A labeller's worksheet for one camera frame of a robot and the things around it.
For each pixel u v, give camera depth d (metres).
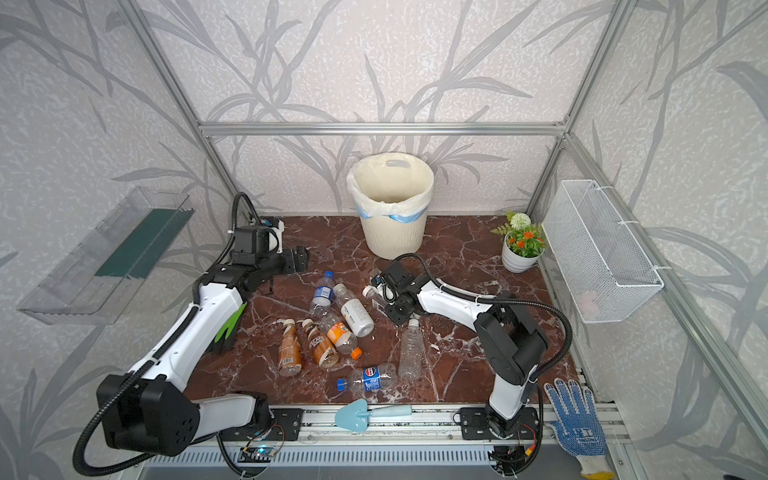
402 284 0.71
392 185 1.03
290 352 0.81
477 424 0.74
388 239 0.97
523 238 0.91
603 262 0.63
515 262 0.98
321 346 0.82
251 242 0.60
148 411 0.39
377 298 0.92
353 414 0.75
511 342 0.46
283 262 0.72
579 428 0.72
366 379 0.76
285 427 0.72
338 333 0.84
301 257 0.75
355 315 0.87
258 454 0.71
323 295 0.93
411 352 0.87
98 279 0.65
